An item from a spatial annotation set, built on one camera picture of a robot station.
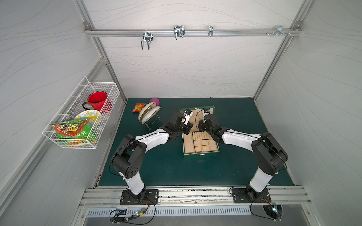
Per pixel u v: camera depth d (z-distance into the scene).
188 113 0.79
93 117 0.68
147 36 0.78
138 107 1.14
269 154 0.48
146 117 0.89
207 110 0.82
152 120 1.04
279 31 0.77
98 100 0.66
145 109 0.89
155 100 1.13
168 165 0.84
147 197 0.73
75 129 0.55
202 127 0.84
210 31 0.78
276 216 0.70
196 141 0.91
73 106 0.65
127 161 0.46
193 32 0.77
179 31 0.77
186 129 0.81
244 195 0.73
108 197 0.75
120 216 0.69
